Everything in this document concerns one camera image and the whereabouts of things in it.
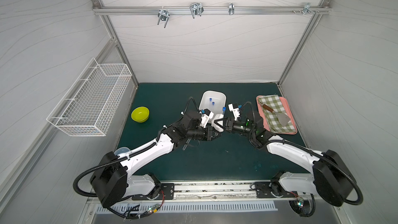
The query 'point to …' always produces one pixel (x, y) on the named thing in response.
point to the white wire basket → (88, 107)
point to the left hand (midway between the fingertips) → (221, 136)
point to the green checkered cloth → (273, 101)
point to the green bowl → (140, 114)
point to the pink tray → (287, 109)
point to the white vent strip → (154, 208)
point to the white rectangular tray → (214, 101)
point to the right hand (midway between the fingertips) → (214, 122)
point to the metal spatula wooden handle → (283, 118)
